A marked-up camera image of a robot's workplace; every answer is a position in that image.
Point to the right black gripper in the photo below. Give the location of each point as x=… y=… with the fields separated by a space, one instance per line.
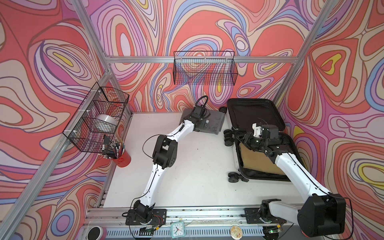
x=243 y=139

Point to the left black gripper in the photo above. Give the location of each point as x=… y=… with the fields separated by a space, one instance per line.
x=204 y=123

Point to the grey towel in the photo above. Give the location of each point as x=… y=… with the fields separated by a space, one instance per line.
x=212 y=124

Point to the khaki shorts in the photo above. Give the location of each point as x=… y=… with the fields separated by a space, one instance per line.
x=258 y=161

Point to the black suitcase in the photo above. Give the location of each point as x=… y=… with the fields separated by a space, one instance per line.
x=242 y=114

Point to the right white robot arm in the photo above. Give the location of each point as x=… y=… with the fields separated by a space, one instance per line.
x=323 y=213

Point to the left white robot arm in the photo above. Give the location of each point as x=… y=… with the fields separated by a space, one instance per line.
x=164 y=156

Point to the red pen holder cup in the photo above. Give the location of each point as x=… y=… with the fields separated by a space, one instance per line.
x=115 y=150

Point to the white roll in basket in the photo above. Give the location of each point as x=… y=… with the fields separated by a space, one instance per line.
x=105 y=124

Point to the small teal alarm clock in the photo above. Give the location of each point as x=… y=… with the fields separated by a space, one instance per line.
x=177 y=230

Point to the pink tape roll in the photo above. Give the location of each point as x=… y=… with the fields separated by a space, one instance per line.
x=96 y=233

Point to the wire basket on back wall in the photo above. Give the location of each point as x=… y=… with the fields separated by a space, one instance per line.
x=205 y=68

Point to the wire basket on wall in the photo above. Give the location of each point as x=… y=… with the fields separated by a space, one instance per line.
x=205 y=68
x=81 y=131

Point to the wire basket on left wall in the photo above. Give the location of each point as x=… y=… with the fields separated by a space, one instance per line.
x=81 y=131

